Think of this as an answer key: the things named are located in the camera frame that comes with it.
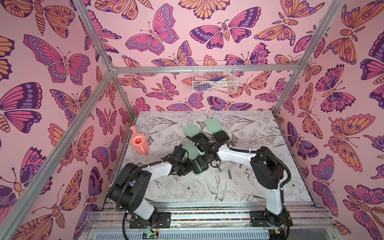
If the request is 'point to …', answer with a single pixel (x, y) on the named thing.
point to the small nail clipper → (240, 165)
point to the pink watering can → (140, 143)
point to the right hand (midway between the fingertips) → (201, 159)
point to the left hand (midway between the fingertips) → (195, 167)
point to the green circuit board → (149, 235)
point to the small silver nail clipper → (219, 169)
